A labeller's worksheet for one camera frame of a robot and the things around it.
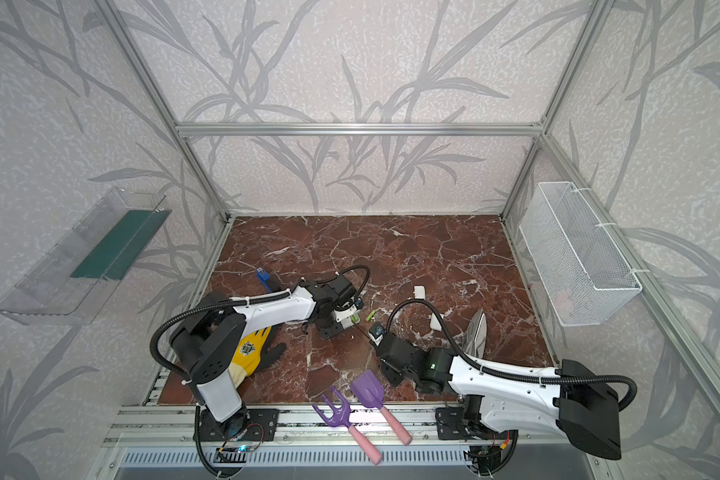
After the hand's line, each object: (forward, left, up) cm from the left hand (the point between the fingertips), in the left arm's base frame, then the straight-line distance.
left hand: (334, 316), depth 91 cm
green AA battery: (+1, -12, -1) cm, 12 cm away
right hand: (-11, -16, +4) cm, 20 cm away
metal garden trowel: (-6, -43, 0) cm, 43 cm away
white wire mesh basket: (-5, -56, +34) cm, 66 cm away
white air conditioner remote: (-3, -5, +8) cm, 10 cm away
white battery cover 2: (-2, -31, 0) cm, 31 cm away
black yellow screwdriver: (-5, -9, +1) cm, 10 cm away
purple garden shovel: (-20, -11, 0) cm, 23 cm away
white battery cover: (+10, -27, -2) cm, 29 cm away
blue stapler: (+13, +24, +1) cm, 28 cm away
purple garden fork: (-27, -5, -1) cm, 27 cm away
